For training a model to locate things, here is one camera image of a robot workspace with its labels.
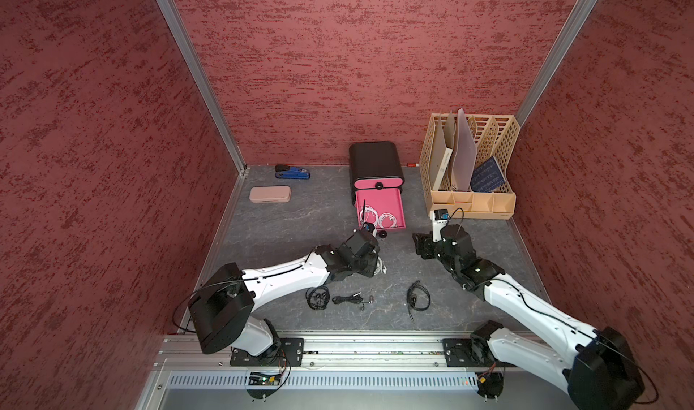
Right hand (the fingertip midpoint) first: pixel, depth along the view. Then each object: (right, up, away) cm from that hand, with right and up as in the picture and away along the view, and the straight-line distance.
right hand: (420, 238), depth 84 cm
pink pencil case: (-57, +14, +27) cm, 64 cm away
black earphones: (-33, -19, -1) cm, 38 cm away
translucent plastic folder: (+23, +30, +22) cm, 43 cm away
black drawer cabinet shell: (-14, +28, +20) cm, 37 cm away
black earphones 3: (-1, -19, 0) cm, 19 cm away
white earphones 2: (-8, +6, +13) cm, 16 cm away
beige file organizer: (+34, +37, +19) cm, 54 cm away
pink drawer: (-12, +18, +11) cm, 24 cm away
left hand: (-17, -8, -1) cm, 18 cm away
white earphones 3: (-13, -9, -2) cm, 16 cm away
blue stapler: (-49, +23, +32) cm, 63 cm away
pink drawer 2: (-10, +11, +15) cm, 21 cm away
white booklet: (+10, +23, +8) cm, 26 cm away
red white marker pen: (+6, +28, +38) cm, 47 cm away
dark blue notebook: (+31, +21, +19) cm, 42 cm away
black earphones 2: (-21, -19, -1) cm, 28 cm away
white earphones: (-16, +9, +13) cm, 23 cm away
